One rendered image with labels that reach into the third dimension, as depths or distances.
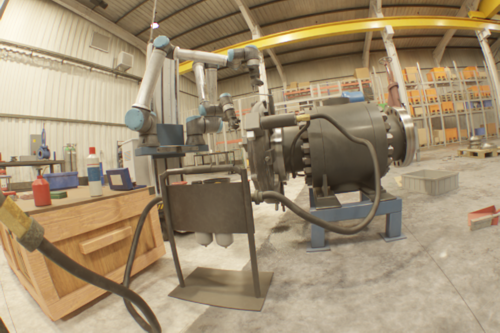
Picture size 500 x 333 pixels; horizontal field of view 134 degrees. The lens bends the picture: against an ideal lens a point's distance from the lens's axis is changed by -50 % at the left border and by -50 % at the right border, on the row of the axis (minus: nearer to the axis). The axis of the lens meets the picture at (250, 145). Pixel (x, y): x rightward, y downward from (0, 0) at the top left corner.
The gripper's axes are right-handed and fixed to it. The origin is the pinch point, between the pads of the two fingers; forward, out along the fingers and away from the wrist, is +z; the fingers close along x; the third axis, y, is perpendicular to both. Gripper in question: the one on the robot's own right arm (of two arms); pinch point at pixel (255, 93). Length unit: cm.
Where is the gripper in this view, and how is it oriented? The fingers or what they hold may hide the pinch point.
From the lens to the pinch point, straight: 149.5
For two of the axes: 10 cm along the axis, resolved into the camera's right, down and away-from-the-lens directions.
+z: 1.2, 9.9, 0.3
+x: -6.9, 0.6, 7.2
